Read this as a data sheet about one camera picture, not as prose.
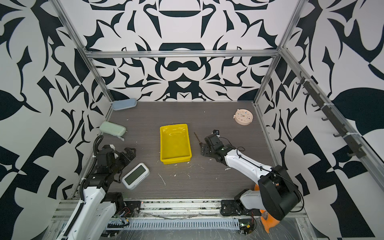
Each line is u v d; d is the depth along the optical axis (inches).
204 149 31.5
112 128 40.2
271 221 26.7
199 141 38.5
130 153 29.5
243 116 43.0
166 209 29.8
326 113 22.8
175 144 37.9
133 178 31.9
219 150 25.9
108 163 23.6
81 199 19.6
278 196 16.4
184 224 28.0
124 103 46.6
